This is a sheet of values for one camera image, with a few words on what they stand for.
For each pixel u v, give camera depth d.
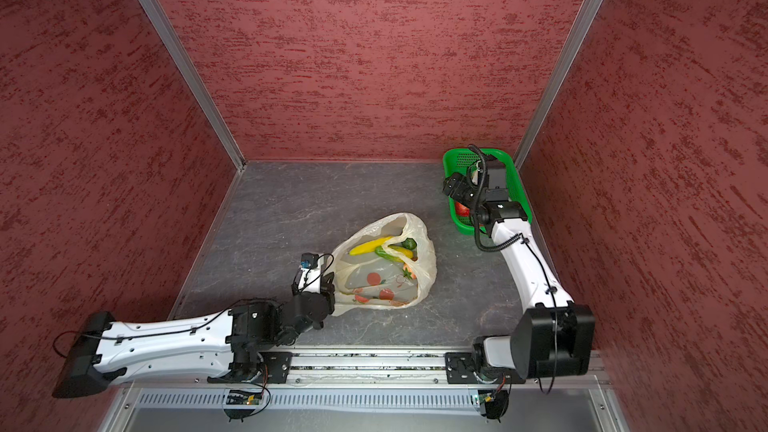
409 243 0.75
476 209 0.60
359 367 0.76
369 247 0.93
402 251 0.93
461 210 1.00
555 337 0.40
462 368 0.74
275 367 0.75
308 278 0.63
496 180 0.61
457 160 1.13
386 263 0.92
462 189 0.73
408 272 0.88
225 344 0.49
